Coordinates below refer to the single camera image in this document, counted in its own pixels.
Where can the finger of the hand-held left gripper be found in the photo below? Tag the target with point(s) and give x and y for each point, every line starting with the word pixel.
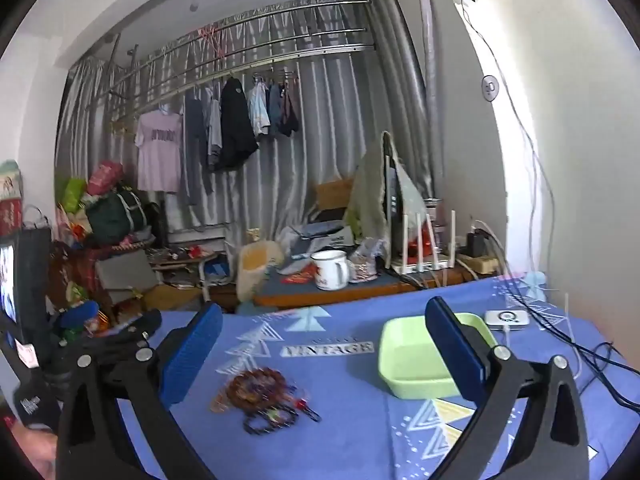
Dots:
pixel 130 327
pixel 75 312

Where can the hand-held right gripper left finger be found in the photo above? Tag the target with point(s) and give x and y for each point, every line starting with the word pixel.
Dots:
pixel 192 355

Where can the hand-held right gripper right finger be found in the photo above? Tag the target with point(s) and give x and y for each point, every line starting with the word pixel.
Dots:
pixel 452 345

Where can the light green plastic tray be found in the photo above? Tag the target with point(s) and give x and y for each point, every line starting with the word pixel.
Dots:
pixel 410 355

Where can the person's left hand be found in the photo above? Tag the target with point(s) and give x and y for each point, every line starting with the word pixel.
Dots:
pixel 35 447

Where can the dark red plaid cloth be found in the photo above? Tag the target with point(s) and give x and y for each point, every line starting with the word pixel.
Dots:
pixel 80 265

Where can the grey flat box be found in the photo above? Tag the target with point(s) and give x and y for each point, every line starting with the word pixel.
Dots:
pixel 125 272

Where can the white pocket wifi device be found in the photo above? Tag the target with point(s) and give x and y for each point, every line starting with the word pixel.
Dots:
pixel 507 319

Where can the red printed gift bag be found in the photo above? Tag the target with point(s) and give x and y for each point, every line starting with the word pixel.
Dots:
pixel 10 210

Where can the white router with antennas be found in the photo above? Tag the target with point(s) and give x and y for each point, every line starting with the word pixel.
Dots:
pixel 425 266

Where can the beige power strip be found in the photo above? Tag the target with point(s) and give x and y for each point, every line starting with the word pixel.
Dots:
pixel 480 262

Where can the red plastic container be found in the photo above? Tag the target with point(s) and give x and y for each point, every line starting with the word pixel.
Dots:
pixel 415 250

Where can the black plug adapter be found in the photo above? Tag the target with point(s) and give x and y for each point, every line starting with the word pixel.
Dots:
pixel 477 244

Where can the dark green duffel bag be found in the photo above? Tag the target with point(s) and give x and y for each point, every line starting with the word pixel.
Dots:
pixel 112 215

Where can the green plastic bag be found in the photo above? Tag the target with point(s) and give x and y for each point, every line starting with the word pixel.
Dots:
pixel 72 192

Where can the beige plastic bag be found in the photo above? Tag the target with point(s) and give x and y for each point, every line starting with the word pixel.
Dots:
pixel 255 265

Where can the wooden desk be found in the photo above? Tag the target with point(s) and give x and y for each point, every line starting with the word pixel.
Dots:
pixel 350 292

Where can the clear plastic snack bag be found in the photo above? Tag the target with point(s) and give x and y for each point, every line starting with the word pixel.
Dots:
pixel 365 265

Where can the red envelope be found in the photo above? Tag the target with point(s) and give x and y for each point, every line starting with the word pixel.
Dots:
pixel 300 277

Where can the pink red packet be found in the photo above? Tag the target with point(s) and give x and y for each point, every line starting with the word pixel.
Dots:
pixel 105 175

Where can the clear lidded jar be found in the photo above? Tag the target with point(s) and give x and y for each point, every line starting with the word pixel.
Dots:
pixel 435 210

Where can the blue printed tablecloth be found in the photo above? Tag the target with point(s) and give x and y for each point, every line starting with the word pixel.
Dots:
pixel 340 440

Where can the white enamel mug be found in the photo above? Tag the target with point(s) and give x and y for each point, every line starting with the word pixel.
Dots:
pixel 325 270

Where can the black monitor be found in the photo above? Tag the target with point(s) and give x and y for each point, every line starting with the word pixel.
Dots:
pixel 391 200

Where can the pink t-shirt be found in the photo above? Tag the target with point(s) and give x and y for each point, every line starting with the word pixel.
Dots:
pixel 160 160

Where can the grey plastic bag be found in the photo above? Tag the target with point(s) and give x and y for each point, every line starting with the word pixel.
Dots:
pixel 320 235

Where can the lace dust cover cloth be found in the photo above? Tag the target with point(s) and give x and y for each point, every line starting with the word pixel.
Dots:
pixel 367 195

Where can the cardboard box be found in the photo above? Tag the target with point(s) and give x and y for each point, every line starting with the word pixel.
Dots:
pixel 332 192

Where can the grey hanging trousers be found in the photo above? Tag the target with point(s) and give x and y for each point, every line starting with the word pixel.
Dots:
pixel 197 135

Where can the black hanging shirt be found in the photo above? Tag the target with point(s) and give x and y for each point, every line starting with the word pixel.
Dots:
pixel 235 125

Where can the light blue hanging shirt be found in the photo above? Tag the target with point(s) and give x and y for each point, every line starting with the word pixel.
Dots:
pixel 259 110

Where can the grey curtain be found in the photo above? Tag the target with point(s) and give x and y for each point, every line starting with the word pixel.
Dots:
pixel 320 125

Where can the dark hanging shorts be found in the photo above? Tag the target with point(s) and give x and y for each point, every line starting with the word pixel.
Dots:
pixel 287 115

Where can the metal ceiling drying rack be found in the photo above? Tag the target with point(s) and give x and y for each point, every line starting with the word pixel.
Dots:
pixel 325 35

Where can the round wall hook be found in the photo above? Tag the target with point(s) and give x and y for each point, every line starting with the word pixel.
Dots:
pixel 490 87

